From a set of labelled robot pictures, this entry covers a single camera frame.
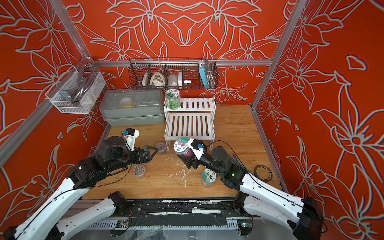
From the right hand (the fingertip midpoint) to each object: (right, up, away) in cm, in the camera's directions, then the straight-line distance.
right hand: (181, 148), depth 66 cm
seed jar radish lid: (+14, -18, +10) cm, 24 cm away
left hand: (-13, 0, 0) cm, 13 cm away
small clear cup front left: (-25, -16, +15) cm, 33 cm away
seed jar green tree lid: (-5, +24, +10) cm, 26 cm away
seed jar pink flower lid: (0, +1, -2) cm, 3 cm away
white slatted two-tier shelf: (+7, +13, +29) cm, 33 cm away
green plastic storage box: (-35, +21, +29) cm, 50 cm away
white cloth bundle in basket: (-16, +38, +25) cm, 48 cm away
